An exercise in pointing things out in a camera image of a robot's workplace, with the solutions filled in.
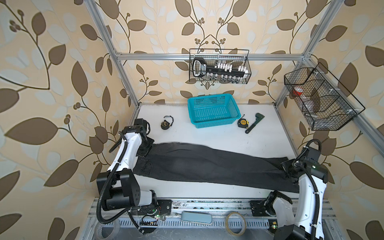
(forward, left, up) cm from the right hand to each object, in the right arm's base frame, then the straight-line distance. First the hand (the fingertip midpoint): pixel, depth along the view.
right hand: (286, 171), depth 75 cm
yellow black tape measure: (+38, +12, -8) cm, 40 cm away
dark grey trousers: (+11, +44, -13) cm, 47 cm away
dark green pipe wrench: (+44, -3, -10) cm, 46 cm away
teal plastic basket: (+55, +30, -12) cm, 64 cm away
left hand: (+15, +71, +1) cm, 73 cm away
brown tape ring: (-21, +24, -8) cm, 33 cm away
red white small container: (+35, -11, +22) cm, 43 cm away
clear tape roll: (-19, +83, -7) cm, 86 cm away
